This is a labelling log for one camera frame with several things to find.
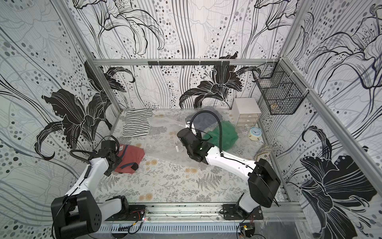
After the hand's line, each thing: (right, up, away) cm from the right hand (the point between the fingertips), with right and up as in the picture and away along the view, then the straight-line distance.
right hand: (192, 130), depth 82 cm
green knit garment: (+25, -5, +19) cm, 32 cm away
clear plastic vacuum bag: (-22, -9, +19) cm, 30 cm away
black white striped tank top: (-44, +3, +30) cm, 53 cm away
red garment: (-38, -17, +9) cm, 43 cm away
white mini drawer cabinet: (+36, +11, +16) cm, 41 cm away
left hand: (-44, -20, +2) cm, 48 cm away
